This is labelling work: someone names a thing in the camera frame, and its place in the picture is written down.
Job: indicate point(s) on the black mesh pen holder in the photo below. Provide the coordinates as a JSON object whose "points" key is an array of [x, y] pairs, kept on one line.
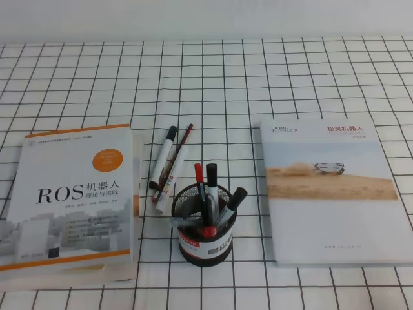
{"points": [[197, 250]]}

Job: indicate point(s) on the red round cap pen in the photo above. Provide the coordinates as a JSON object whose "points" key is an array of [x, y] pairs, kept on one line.
{"points": [[208, 232]]}

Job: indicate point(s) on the black cap marker upright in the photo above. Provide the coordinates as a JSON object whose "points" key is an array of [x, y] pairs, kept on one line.
{"points": [[213, 193]]}

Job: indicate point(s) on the dark red pencil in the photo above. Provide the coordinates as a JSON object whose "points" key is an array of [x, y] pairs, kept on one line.
{"points": [[166, 172]]}

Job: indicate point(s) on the white marker black cap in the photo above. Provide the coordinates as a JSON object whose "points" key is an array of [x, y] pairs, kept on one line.
{"points": [[163, 155]]}

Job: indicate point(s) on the black cap marker leaning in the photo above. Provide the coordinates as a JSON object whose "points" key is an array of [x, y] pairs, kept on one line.
{"points": [[230, 208]]}

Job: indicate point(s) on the white paint marker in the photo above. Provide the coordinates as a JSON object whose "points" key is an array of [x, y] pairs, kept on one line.
{"points": [[171, 180]]}

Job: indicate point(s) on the checkered white tablecloth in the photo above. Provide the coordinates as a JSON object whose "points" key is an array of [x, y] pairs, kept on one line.
{"points": [[224, 89]]}

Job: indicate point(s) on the AgileX product brochure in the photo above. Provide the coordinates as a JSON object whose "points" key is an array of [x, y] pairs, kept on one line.
{"points": [[331, 195]]}

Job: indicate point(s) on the ROS robotics textbook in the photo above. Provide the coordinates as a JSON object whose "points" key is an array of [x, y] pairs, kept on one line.
{"points": [[72, 201]]}

